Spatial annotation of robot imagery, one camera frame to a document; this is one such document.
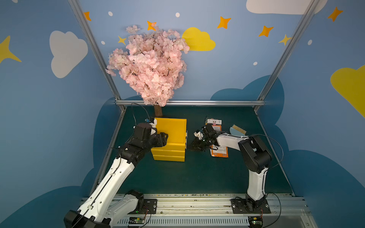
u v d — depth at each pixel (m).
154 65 0.60
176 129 0.79
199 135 0.91
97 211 0.38
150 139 0.61
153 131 0.57
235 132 1.08
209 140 0.76
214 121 1.11
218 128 1.08
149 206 0.75
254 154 0.53
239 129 1.08
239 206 0.74
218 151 0.96
